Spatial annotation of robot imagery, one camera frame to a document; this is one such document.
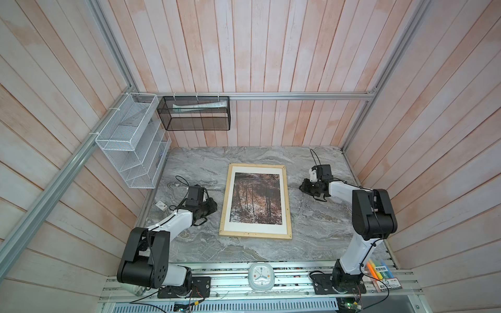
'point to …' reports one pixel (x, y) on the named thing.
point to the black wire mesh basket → (196, 113)
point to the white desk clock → (261, 276)
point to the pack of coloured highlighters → (381, 273)
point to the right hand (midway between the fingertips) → (301, 186)
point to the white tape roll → (136, 290)
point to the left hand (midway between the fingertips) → (215, 208)
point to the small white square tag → (161, 205)
